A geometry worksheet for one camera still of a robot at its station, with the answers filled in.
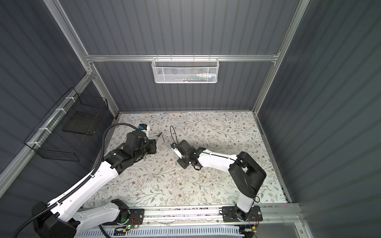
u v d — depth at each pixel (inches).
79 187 17.0
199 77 36.6
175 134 43.9
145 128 26.6
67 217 15.8
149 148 26.7
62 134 28.4
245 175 18.5
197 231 30.3
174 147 30.8
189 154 26.5
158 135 33.3
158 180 34.0
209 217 29.1
